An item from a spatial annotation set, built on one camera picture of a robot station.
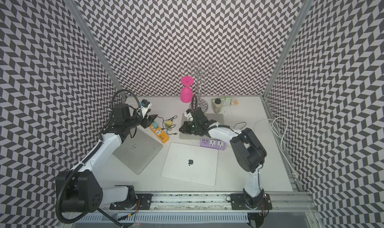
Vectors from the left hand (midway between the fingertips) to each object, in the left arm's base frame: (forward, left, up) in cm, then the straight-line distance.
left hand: (153, 113), depth 83 cm
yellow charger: (+6, -5, -19) cm, 20 cm away
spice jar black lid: (+17, -39, -14) cm, 45 cm away
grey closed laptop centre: (+12, -40, -20) cm, 47 cm away
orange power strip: (-4, -2, -18) cm, 18 cm away
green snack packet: (+22, -45, -15) cm, 52 cm away
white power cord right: (+6, -82, -19) cm, 85 cm away
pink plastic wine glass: (+13, -18, +3) cm, 23 cm away
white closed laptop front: (-22, -22, -20) cm, 36 cm away
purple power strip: (-10, -36, -19) cm, 42 cm away
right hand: (-6, -14, -11) cm, 19 cm away
